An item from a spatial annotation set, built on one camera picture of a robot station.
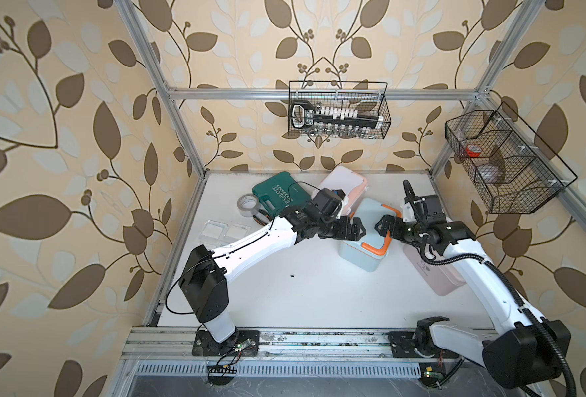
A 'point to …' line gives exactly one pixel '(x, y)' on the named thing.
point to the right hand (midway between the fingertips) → (387, 230)
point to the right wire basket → (514, 169)
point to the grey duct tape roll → (247, 205)
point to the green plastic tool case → (279, 192)
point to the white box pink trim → (353, 185)
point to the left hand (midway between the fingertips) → (351, 227)
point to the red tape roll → (473, 150)
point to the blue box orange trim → (369, 252)
